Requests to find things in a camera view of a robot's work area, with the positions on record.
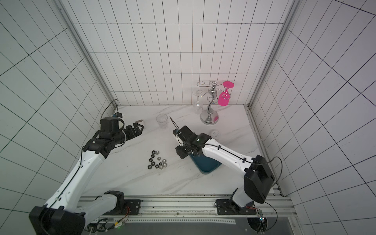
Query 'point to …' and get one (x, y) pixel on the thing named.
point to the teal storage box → (205, 165)
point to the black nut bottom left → (150, 167)
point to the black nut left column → (152, 156)
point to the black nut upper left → (153, 152)
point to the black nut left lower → (150, 160)
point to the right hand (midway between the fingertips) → (176, 152)
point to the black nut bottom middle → (156, 166)
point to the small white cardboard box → (140, 122)
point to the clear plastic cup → (162, 119)
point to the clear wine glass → (198, 105)
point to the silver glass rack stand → (208, 118)
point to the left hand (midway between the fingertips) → (136, 132)
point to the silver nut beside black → (157, 152)
